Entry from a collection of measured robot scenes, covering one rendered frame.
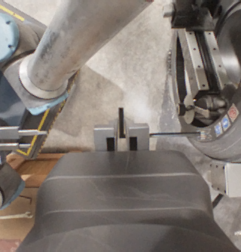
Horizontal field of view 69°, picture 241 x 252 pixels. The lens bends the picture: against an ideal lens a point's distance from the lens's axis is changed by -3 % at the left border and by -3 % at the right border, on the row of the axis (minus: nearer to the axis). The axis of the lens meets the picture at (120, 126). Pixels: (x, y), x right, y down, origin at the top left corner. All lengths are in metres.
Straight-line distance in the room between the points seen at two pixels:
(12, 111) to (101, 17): 0.77
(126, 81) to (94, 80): 0.21
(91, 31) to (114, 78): 0.94
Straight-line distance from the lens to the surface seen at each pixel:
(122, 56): 1.26
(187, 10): 0.75
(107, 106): 1.28
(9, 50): 0.66
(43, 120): 1.05
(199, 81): 0.64
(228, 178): 0.62
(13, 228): 1.29
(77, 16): 0.33
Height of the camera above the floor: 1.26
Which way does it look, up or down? 74 degrees down
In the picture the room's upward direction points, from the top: 179 degrees clockwise
